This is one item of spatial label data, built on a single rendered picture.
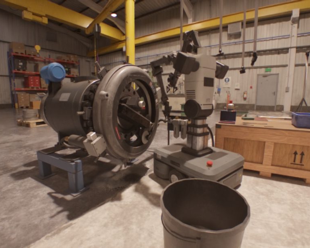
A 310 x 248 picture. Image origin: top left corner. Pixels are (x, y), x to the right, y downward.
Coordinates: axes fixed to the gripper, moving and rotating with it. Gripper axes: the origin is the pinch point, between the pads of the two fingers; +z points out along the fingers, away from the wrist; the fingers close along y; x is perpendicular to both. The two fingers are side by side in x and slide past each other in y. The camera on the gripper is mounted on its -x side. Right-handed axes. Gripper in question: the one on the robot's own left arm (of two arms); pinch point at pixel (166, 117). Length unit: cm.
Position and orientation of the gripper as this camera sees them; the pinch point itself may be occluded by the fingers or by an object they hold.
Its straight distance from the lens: 196.3
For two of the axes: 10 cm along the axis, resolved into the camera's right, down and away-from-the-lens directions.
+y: -8.8, -0.8, 4.7
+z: 0.0, 9.9, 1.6
